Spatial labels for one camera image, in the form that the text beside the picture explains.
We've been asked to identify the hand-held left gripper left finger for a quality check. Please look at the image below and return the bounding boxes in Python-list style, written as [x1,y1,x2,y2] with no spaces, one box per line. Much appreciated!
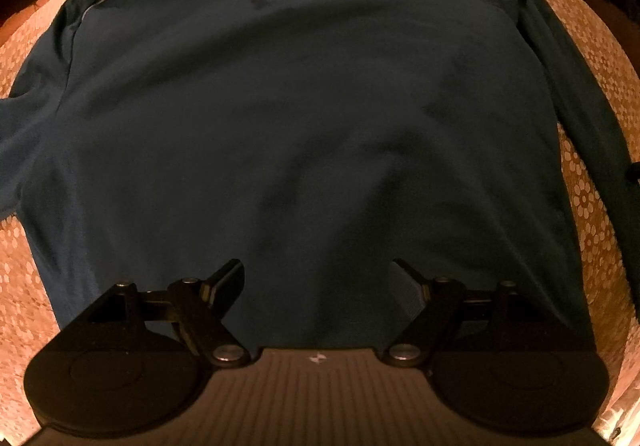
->
[82,259,251,369]

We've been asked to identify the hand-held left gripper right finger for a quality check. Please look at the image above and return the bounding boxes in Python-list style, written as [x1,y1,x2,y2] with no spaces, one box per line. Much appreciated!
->
[380,259,548,369]

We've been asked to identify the navy blue zip-neck shirt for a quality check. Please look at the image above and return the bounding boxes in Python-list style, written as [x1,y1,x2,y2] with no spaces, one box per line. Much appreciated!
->
[0,0,640,352]

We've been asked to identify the pink lace tablecloth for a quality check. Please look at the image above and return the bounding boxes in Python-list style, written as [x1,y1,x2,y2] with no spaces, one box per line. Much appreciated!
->
[0,0,640,446]

